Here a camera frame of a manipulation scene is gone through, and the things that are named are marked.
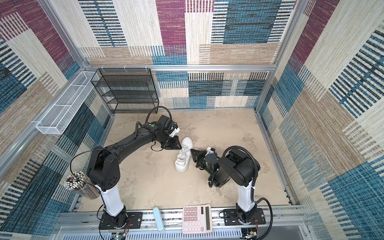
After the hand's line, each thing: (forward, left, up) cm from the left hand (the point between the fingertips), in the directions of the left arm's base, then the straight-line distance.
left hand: (181, 146), depth 86 cm
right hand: (0, -4, -5) cm, 6 cm away
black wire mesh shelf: (+45, +40, +5) cm, 60 cm away
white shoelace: (-3, 0, -7) cm, 8 cm away
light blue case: (-34, +10, -10) cm, 37 cm away
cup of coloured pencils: (-21, +45, +5) cm, 50 cm away
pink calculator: (-34, -8, -10) cm, 37 cm away
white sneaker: (+8, -3, -9) cm, 13 cm away
